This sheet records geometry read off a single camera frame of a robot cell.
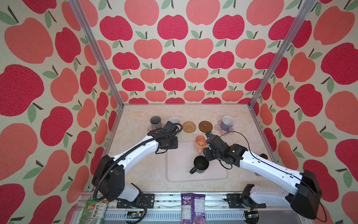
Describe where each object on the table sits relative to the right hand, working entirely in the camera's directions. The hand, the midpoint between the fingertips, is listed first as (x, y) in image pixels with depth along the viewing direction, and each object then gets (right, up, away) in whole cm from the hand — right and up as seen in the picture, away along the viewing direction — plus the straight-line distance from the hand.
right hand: (207, 153), depth 80 cm
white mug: (-20, +19, +21) cm, 35 cm away
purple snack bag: (-10, -26, -10) cm, 29 cm away
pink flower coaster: (+13, +13, +25) cm, 31 cm away
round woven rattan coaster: (-9, +13, +27) cm, 31 cm away
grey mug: (-33, +17, +16) cm, 41 cm away
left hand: (-18, +3, +3) cm, 19 cm away
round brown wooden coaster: (+4, +14, +26) cm, 30 cm away
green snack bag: (-60, -28, -10) cm, 67 cm away
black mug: (-3, -9, +5) cm, 11 cm away
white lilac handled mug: (+20, +16, +24) cm, 35 cm away
